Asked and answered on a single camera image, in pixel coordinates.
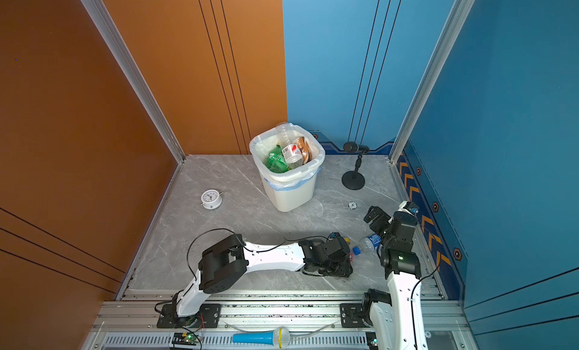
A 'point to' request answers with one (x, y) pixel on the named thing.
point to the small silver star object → (352, 205)
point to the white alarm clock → (211, 199)
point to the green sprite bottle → (277, 162)
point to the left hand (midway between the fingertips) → (351, 271)
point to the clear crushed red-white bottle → (291, 147)
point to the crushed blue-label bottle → (371, 243)
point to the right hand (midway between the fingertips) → (377, 213)
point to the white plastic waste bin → (295, 188)
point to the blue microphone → (280, 337)
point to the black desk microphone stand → (354, 179)
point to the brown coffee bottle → (304, 147)
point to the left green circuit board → (185, 338)
